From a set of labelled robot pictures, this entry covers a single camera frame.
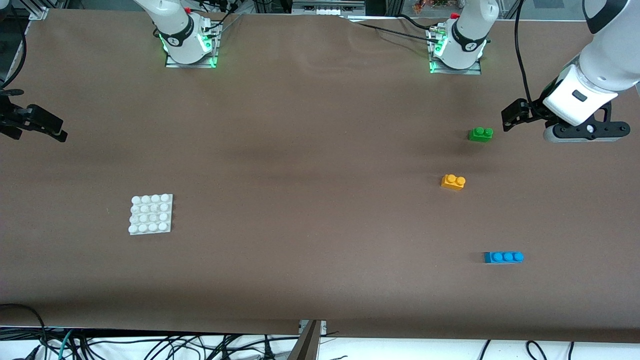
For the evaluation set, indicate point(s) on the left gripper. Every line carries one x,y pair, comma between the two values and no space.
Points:
534,111

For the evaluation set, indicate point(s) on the yellow two-stud block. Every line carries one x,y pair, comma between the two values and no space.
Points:
452,184

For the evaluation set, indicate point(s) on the white studded base plate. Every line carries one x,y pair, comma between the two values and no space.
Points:
150,215

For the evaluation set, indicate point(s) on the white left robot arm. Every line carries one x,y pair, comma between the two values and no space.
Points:
470,30

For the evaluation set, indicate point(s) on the green two-stud block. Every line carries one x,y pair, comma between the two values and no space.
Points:
480,136

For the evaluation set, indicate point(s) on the blue three-stud block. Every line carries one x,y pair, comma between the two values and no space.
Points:
502,258

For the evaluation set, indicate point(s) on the brown table cover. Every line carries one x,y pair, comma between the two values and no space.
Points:
300,150

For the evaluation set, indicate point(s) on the white power strip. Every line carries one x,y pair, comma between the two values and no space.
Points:
325,10

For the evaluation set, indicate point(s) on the aluminium corner frame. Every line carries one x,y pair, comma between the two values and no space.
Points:
40,10

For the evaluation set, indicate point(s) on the aluminium frame profile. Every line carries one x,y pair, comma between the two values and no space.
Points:
307,345

